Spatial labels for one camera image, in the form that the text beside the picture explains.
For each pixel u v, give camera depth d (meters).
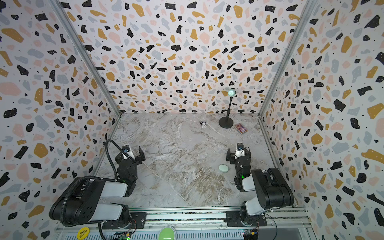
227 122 1.16
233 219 0.73
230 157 0.83
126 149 0.73
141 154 0.82
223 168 0.93
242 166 0.69
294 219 0.76
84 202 0.42
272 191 0.46
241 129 1.11
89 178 0.50
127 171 0.68
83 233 0.70
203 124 1.13
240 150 0.77
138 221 0.73
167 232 0.69
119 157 0.80
